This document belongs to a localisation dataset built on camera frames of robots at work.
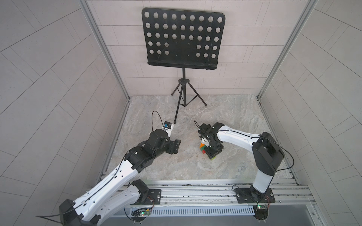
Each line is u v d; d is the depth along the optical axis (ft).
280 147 3.08
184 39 2.26
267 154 1.51
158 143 1.68
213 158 2.76
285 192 2.39
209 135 2.08
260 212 2.25
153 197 2.33
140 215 2.15
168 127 2.03
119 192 1.78
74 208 1.23
